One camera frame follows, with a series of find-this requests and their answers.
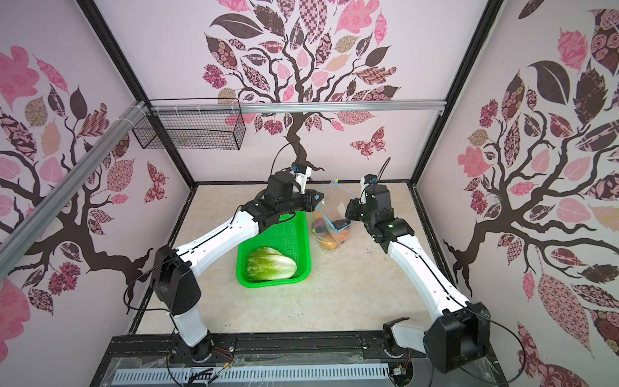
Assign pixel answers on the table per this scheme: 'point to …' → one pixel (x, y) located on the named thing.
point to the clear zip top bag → (330, 226)
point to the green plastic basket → (292, 236)
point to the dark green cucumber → (340, 223)
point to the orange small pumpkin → (330, 243)
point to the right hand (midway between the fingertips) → (352, 198)
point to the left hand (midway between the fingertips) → (324, 198)
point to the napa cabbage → (267, 264)
